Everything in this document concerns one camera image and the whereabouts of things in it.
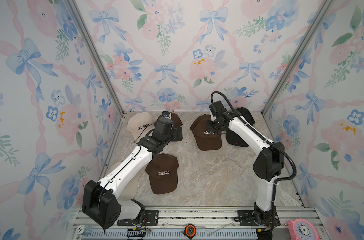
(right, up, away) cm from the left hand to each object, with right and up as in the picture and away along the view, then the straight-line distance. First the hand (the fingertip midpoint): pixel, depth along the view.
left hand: (174, 128), depth 80 cm
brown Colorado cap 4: (-7, -23, +2) cm, 24 cm away
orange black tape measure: (+8, -47, -12) cm, 49 cm away
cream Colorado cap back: (-26, +3, +23) cm, 35 cm away
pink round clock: (+59, -46, -12) cm, 76 cm away
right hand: (+22, +1, +11) cm, 24 cm away
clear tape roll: (-39, -44, -15) cm, 60 cm away
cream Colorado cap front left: (-26, -35, +3) cm, 44 cm away
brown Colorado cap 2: (+17, +8, +29) cm, 35 cm away
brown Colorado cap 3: (+18, -7, +13) cm, 23 cm away
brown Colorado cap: (-1, +6, +30) cm, 31 cm away
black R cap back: (+49, +8, +24) cm, 55 cm away
